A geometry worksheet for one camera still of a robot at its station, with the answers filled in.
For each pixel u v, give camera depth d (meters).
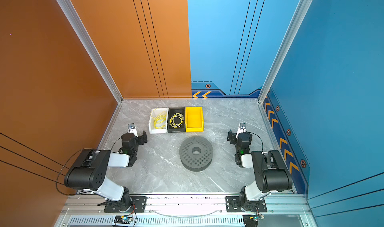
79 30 0.81
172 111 1.08
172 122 1.03
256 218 0.70
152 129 0.98
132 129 0.81
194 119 1.07
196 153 0.90
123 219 0.71
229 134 0.86
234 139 0.85
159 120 1.04
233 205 0.72
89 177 0.45
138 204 0.74
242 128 0.79
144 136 0.89
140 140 0.85
